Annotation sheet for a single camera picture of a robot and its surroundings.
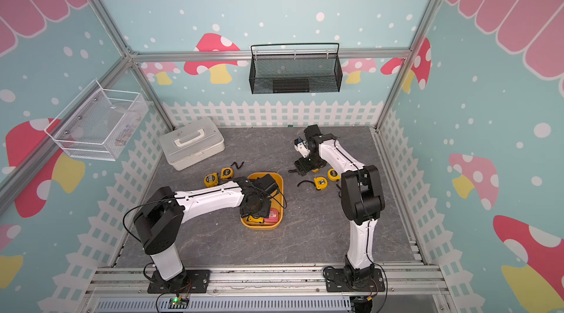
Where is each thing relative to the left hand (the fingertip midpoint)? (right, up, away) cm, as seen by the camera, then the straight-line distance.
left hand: (259, 214), depth 87 cm
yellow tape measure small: (+13, +16, +16) cm, 26 cm away
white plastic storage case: (-32, +29, +11) cm, 44 cm away
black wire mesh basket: (+15, +58, +6) cm, 60 cm away
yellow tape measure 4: (-17, +15, +13) cm, 26 cm away
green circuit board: (-25, -25, -14) cm, 38 cm away
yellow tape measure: (+26, +11, +10) cm, 30 cm away
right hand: (+20, +18, +9) cm, 29 cm away
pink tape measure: (+6, -1, 0) cm, 6 cm away
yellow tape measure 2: (+32, +14, +12) cm, 37 cm away
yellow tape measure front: (0, -2, -2) cm, 2 cm away
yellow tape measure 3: (-23, +12, +10) cm, 28 cm away
